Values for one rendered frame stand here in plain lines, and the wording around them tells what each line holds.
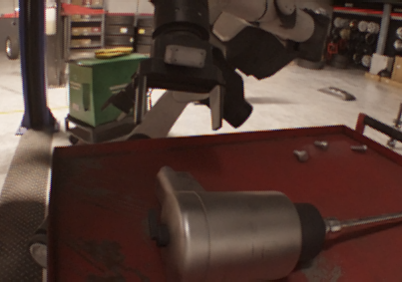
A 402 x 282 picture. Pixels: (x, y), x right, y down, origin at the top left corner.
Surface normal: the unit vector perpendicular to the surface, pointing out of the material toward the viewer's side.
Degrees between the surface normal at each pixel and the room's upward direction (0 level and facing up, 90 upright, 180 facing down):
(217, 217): 27
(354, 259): 0
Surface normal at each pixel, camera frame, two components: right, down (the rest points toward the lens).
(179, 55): 0.29, 0.30
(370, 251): 0.09, -0.91
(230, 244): 0.33, -0.26
